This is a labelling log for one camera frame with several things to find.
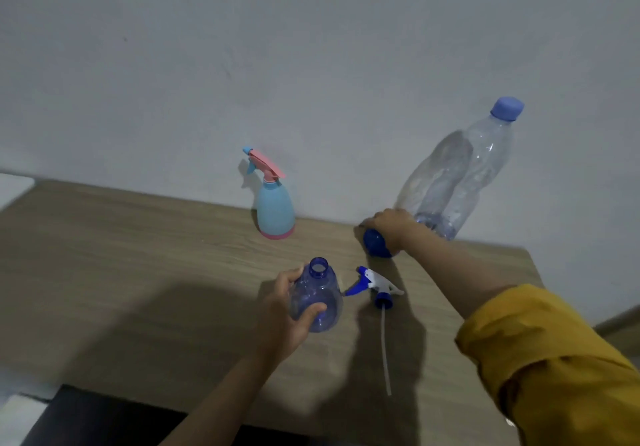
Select clear plastic water bottle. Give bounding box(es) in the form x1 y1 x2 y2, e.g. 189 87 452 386
395 112 516 241

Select pink spray head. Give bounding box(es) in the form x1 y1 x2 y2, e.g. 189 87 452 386
242 146 287 184

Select person's right hand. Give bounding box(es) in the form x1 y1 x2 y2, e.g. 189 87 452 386
359 208 419 257

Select wooden chair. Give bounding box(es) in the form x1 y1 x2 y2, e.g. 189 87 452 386
593 305 640 361

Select blue bottle cap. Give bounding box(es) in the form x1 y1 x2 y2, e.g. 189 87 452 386
489 96 525 122

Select white cabinet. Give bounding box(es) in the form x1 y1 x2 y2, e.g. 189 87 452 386
0 172 36 211

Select person's yellow right sleeve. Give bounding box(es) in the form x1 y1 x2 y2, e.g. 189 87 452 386
453 284 640 446

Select person's left hand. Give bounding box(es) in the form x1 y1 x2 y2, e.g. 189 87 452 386
253 265 329 367

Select black panel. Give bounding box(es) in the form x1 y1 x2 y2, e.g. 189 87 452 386
19 384 361 446

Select blue plastic funnel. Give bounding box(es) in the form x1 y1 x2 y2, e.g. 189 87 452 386
363 229 396 259

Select transparent blue spray bottle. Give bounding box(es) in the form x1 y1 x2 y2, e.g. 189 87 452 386
289 257 344 334

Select light blue pink spray bottle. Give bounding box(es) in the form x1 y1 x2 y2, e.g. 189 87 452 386
255 180 296 241

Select white and blue spray head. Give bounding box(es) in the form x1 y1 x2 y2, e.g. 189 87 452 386
343 266 405 397

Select person's left forearm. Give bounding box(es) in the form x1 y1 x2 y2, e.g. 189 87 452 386
159 350 281 446

